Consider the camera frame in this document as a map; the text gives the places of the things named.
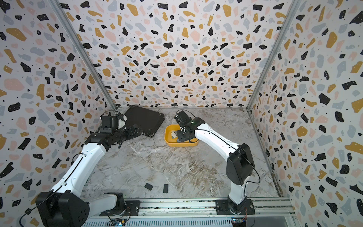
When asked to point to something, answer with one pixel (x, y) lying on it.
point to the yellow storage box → (172, 142)
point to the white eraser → (174, 135)
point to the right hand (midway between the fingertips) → (183, 136)
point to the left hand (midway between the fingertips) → (137, 131)
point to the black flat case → (149, 121)
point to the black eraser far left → (148, 186)
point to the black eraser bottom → (165, 188)
